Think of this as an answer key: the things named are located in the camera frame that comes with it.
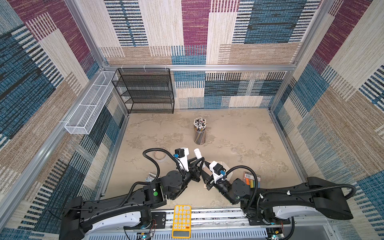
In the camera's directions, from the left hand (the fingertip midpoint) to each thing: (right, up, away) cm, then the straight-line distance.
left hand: (203, 158), depth 66 cm
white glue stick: (-3, +2, -1) cm, 4 cm away
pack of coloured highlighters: (+27, -16, +19) cm, 37 cm away
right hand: (-1, -5, +3) cm, 6 cm away
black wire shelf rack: (-40, +39, +45) cm, 72 cm away
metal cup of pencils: (-1, +14, +22) cm, 26 cm away
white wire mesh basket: (-72, +17, +26) cm, 78 cm away
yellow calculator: (-10, -32, +6) cm, 34 cm away
